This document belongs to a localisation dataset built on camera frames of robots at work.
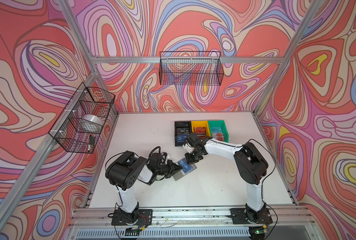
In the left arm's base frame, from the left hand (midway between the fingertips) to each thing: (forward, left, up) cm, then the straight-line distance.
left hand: (183, 168), depth 88 cm
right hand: (+3, -5, -3) cm, 6 cm away
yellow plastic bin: (+32, -13, +4) cm, 35 cm away
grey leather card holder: (-2, +1, -2) cm, 3 cm away
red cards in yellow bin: (+27, -13, 0) cm, 30 cm away
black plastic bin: (+30, 0, -1) cm, 30 cm away
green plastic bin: (+29, -26, 0) cm, 39 cm away
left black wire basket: (+10, +53, +27) cm, 60 cm away
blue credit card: (+1, -2, -1) cm, 3 cm away
